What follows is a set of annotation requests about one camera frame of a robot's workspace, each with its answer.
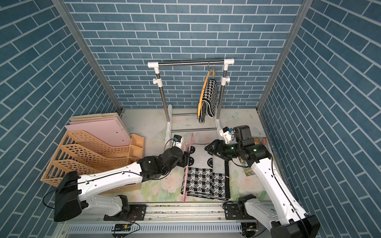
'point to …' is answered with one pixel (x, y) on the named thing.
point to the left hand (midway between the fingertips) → (191, 154)
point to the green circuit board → (122, 227)
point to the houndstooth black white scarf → (209, 105)
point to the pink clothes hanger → (187, 173)
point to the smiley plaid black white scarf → (208, 177)
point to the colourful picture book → (247, 169)
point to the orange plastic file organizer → (81, 152)
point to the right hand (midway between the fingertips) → (211, 151)
